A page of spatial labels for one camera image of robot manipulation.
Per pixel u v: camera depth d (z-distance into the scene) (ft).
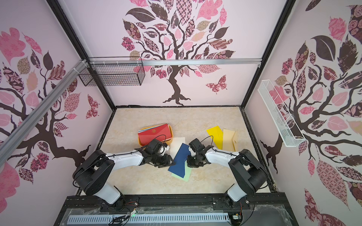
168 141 3.10
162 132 3.26
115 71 3.11
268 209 2.38
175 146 3.21
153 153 2.39
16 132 1.72
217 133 3.39
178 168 2.84
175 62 3.03
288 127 2.43
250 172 1.50
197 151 2.32
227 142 3.25
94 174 1.49
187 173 2.78
